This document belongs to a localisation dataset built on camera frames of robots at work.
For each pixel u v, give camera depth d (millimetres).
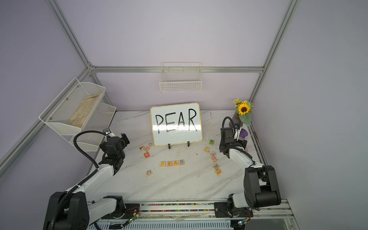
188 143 979
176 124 983
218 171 861
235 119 1010
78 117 763
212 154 949
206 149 971
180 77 956
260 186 435
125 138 800
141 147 976
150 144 985
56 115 676
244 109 904
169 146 971
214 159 925
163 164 904
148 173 859
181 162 904
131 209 735
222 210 732
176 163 904
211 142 1006
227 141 701
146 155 934
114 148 641
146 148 974
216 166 888
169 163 904
